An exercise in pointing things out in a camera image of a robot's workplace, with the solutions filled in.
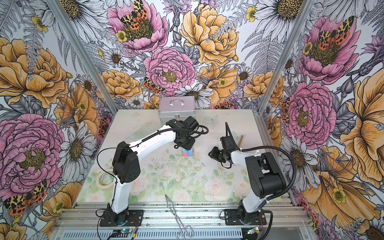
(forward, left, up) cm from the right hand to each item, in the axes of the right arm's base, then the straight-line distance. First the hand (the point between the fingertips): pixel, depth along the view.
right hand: (210, 158), depth 94 cm
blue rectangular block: (+2, +13, +2) cm, 13 cm away
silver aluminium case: (+31, +22, +15) cm, 40 cm away
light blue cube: (+4, +16, +3) cm, 16 cm away
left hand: (+1, +15, +10) cm, 18 cm away
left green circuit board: (-36, +45, -3) cm, 58 cm away
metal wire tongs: (-25, +23, -4) cm, 34 cm away
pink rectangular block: (+2, +16, +2) cm, 16 cm away
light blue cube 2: (+3, +12, +3) cm, 13 cm away
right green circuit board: (-37, -17, -2) cm, 41 cm away
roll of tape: (-12, +61, 0) cm, 62 cm away
